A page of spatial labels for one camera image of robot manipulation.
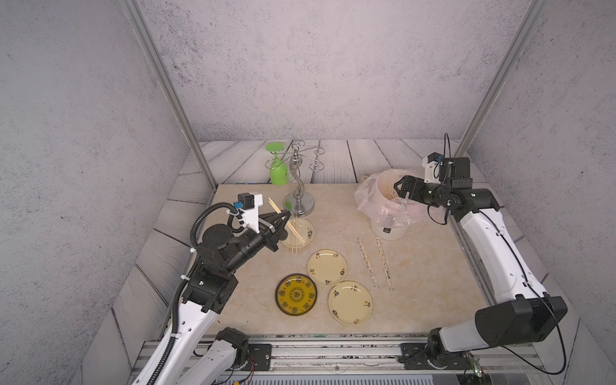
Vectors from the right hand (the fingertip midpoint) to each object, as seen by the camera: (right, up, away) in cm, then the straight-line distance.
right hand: (407, 186), depth 76 cm
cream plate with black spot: (-33, -17, +26) cm, 46 cm away
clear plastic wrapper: (0, -6, +3) cm, 6 cm away
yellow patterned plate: (-36, -38, +10) cm, 53 cm away
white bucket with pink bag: (-3, -8, +9) cm, 13 cm away
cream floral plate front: (-17, -39, +7) cm, 43 cm away
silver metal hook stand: (-37, -6, +38) cm, 54 cm away
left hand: (-35, -8, -15) cm, 39 cm away
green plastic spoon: (-44, +8, +25) cm, 52 cm away
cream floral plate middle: (-25, -30, +16) cm, 42 cm away
